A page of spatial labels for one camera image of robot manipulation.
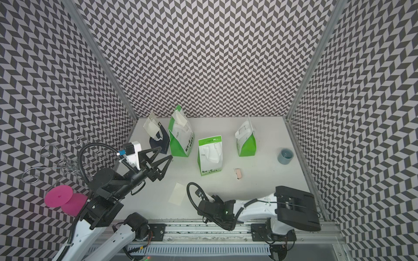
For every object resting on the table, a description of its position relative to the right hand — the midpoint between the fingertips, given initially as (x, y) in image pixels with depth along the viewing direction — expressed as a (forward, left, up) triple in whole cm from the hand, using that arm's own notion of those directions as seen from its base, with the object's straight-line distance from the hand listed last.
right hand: (208, 205), depth 81 cm
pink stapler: (+16, -16, +2) cm, 23 cm away
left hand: (+9, +14, +35) cm, 38 cm away
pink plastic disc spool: (-5, +47, +31) cm, 57 cm away
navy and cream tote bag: (+33, +28, +13) cm, 46 cm away
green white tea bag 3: (+28, -20, +17) cm, 39 cm away
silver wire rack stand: (+9, +60, +24) cm, 66 cm away
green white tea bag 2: (+18, -1, +19) cm, 26 cm away
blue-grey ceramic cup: (+25, -44, +4) cm, 51 cm away
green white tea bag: (+34, +16, +16) cm, 41 cm away
